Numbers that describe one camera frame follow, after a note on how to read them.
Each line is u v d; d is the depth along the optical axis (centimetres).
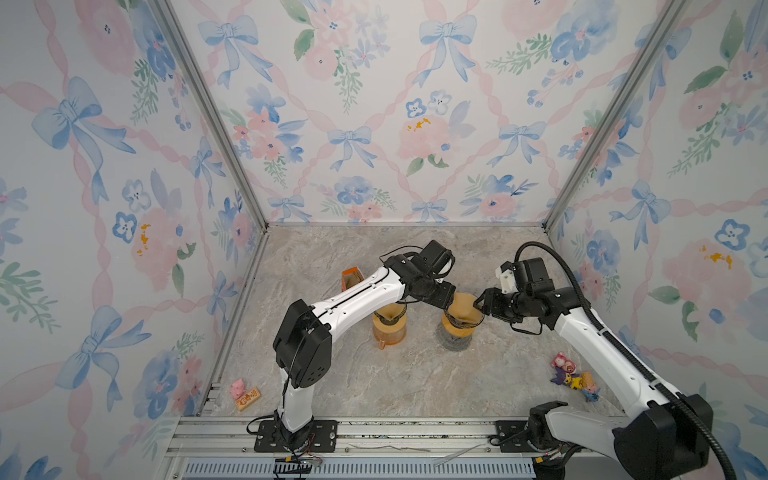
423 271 62
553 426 63
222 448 73
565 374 81
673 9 68
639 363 44
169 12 69
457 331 82
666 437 39
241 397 79
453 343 85
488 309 71
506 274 75
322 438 74
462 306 80
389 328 82
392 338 90
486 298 76
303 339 50
